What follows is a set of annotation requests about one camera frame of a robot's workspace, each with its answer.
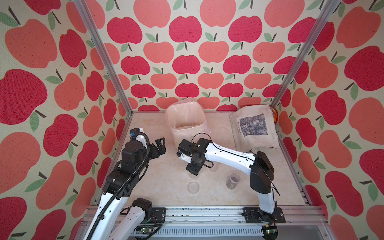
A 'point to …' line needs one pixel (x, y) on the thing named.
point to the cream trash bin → (187, 121)
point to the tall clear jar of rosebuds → (215, 167)
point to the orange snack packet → (275, 114)
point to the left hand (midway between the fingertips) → (158, 143)
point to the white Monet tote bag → (254, 127)
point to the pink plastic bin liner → (187, 119)
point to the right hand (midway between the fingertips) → (195, 169)
